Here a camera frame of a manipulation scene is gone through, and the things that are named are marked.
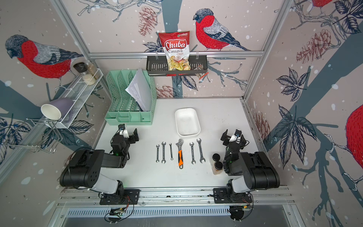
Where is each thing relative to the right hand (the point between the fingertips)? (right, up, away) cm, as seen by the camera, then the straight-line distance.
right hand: (234, 130), depth 88 cm
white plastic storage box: (-29, +4, +16) cm, 34 cm away
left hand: (-67, +2, +3) cm, 67 cm away
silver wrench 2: (-21, -18, -1) cm, 27 cm away
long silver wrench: (-26, -18, -3) cm, 32 cm away
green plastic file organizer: (-80, +13, +22) cm, 84 cm away
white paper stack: (-62, +29, +6) cm, 69 cm away
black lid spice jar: (-91, +33, -5) cm, 96 cm away
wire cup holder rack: (-94, +4, -30) cm, 99 cm away
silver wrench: (-45, -19, -3) cm, 49 cm away
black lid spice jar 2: (-14, -14, -10) cm, 22 cm away
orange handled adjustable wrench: (-34, -17, -1) cm, 38 cm away
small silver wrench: (-50, -11, +4) cm, 51 cm away
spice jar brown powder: (-14, -18, -14) cm, 27 cm away
